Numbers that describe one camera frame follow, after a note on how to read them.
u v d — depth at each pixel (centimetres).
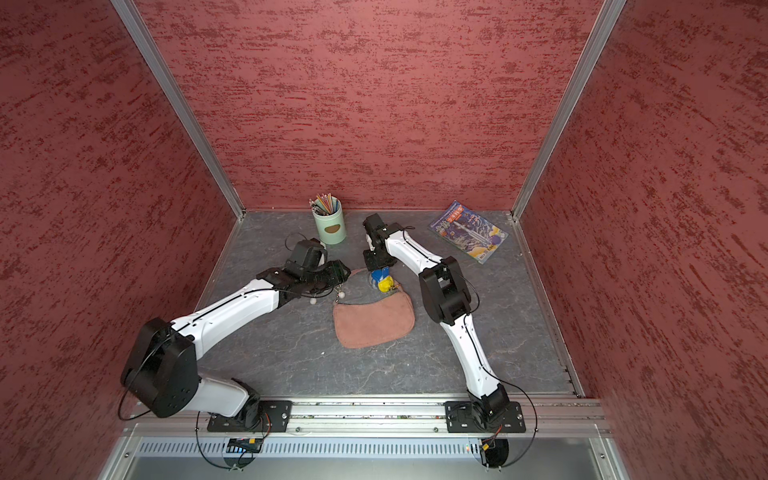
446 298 63
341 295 96
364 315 90
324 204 106
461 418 74
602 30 74
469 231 114
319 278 73
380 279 94
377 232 80
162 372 42
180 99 87
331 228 103
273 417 74
